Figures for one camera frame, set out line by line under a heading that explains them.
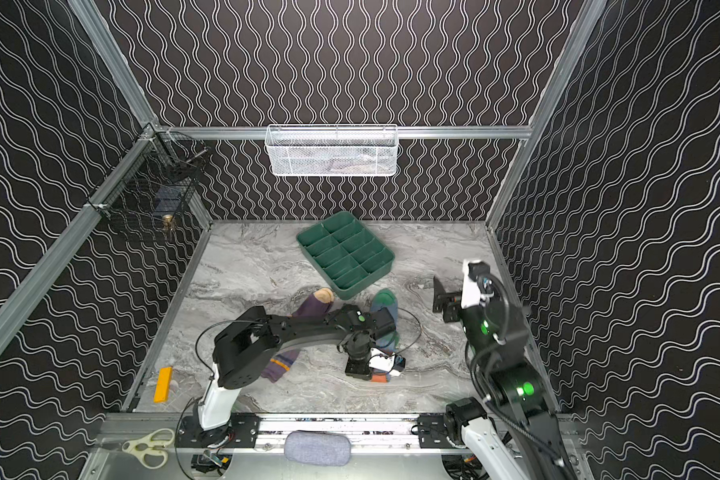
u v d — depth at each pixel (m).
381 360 0.74
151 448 0.72
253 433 0.74
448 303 0.56
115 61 0.76
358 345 0.65
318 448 0.70
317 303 0.97
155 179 0.94
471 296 0.53
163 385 0.82
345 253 1.03
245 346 0.53
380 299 0.98
